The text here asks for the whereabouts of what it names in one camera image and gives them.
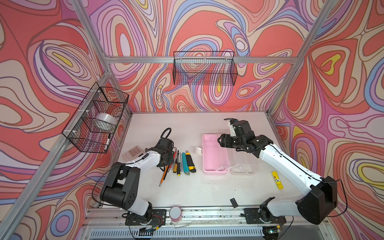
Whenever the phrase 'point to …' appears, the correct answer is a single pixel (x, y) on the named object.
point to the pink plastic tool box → (220, 160)
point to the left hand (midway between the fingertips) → (171, 159)
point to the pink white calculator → (133, 153)
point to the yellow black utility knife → (191, 166)
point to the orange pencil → (163, 176)
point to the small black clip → (234, 202)
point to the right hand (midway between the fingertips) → (224, 143)
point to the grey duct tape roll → (107, 120)
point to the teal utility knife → (185, 165)
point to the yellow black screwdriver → (178, 167)
